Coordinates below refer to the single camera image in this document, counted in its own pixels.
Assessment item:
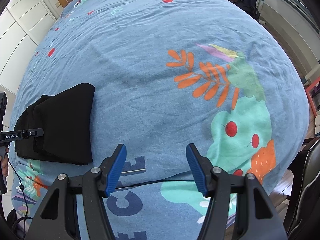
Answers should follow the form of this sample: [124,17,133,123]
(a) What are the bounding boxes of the black pants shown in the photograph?
[14,83,95,165]

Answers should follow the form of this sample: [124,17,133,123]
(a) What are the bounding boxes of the person's left hand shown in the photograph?
[1,146,9,178]

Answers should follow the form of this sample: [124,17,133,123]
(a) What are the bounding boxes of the black office chair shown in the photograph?
[284,137,319,239]

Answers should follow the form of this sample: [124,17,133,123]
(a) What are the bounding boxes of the white wardrobe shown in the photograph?
[1,0,56,94]

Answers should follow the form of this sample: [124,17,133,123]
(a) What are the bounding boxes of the blue patterned bed cover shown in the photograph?
[10,0,309,239]

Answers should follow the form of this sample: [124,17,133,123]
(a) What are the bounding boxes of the grey glass desk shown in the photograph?
[257,0,319,80]

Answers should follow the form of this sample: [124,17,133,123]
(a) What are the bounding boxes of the black bag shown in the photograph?
[235,0,260,22]

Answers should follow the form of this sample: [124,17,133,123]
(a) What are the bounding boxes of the black cable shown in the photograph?
[7,160,34,233]

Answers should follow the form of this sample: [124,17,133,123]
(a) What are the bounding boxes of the red frame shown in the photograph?
[305,77,320,117]

